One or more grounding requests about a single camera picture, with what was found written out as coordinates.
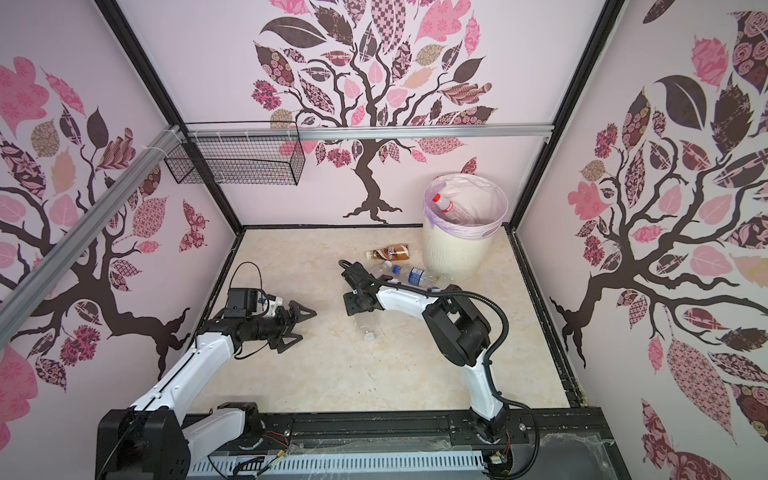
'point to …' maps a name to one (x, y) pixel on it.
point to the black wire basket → (242, 153)
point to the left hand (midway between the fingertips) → (310, 328)
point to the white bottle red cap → (450, 208)
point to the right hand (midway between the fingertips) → (353, 299)
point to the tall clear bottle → (369, 337)
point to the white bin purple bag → (456, 251)
